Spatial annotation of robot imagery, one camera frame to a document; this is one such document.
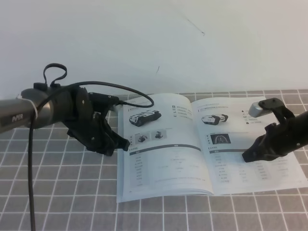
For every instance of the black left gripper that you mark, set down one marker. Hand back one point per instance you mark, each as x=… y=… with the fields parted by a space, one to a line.
x=96 y=135

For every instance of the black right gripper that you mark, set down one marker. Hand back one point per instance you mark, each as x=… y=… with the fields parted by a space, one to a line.
x=273 y=144

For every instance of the white robot catalogue book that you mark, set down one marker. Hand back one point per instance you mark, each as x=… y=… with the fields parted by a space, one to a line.
x=179 y=147

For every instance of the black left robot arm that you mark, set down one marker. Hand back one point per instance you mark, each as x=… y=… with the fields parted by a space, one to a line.
x=83 y=113

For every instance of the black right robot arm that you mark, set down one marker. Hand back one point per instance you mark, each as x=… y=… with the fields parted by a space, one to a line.
x=290 y=134

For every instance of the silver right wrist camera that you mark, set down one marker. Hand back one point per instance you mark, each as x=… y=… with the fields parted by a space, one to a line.
x=268 y=106

